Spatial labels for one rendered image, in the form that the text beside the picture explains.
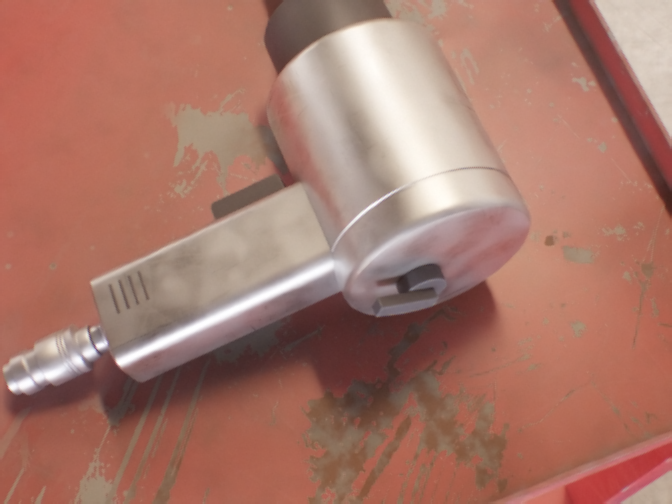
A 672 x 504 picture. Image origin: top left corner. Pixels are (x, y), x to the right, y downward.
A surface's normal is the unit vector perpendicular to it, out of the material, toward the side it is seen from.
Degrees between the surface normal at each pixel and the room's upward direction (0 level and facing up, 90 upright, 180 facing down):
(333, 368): 0
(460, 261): 84
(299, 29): 37
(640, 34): 0
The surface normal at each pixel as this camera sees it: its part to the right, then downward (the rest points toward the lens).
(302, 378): 0.00, -0.37
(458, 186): 0.15, -0.51
